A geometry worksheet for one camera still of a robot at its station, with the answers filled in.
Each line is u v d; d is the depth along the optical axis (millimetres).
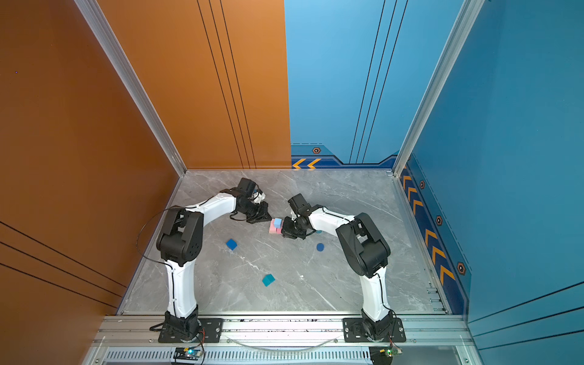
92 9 692
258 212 888
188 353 708
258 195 888
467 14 707
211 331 731
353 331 725
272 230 955
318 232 704
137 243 970
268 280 842
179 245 562
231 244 939
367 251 525
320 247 920
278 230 940
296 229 827
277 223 936
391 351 696
